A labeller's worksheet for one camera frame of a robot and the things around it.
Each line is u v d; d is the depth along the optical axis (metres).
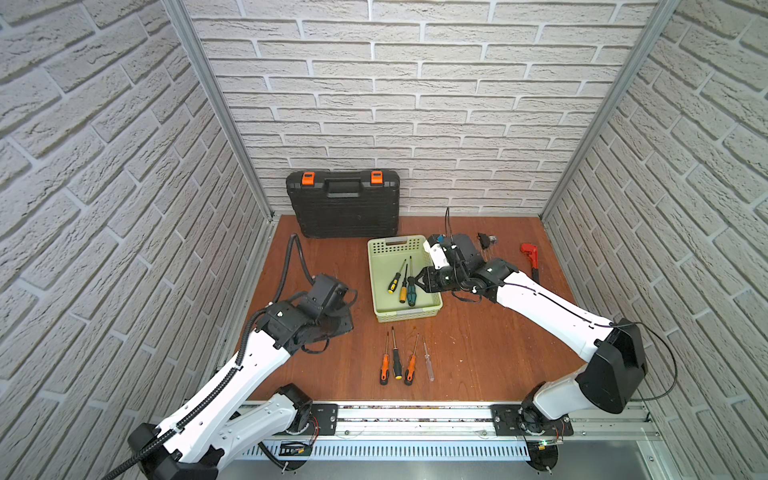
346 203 0.97
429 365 0.82
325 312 0.55
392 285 0.97
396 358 0.83
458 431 0.73
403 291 0.97
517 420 0.73
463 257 0.61
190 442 0.38
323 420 0.73
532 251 1.07
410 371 0.80
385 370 0.80
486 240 1.10
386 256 1.04
